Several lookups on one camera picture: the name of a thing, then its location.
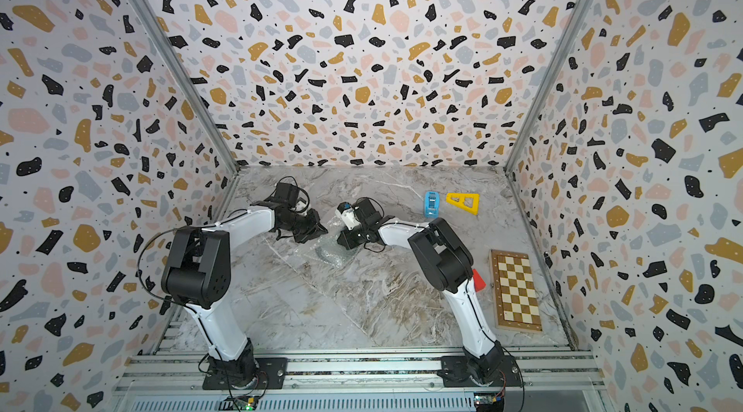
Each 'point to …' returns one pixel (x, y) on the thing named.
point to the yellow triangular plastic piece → (461, 201)
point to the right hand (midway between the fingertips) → (341, 239)
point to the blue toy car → (431, 204)
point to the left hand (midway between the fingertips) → (332, 228)
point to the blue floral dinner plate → (328, 250)
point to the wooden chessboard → (515, 294)
